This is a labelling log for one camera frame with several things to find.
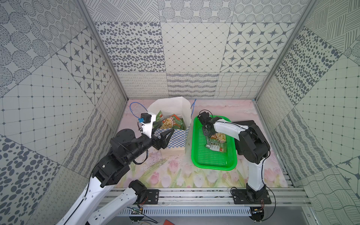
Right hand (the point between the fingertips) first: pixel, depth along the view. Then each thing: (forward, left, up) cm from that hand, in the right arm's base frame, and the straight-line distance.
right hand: (212, 130), depth 98 cm
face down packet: (-10, -1, -2) cm, 10 cm away
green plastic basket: (-19, +6, -4) cm, 20 cm away
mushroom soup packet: (-5, -4, -1) cm, 6 cm away
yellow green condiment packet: (+4, +37, +10) cm, 39 cm away
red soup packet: (+2, +28, +7) cm, 29 cm away
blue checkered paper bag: (+9, +27, +8) cm, 30 cm away
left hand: (-20, +27, +37) cm, 49 cm away
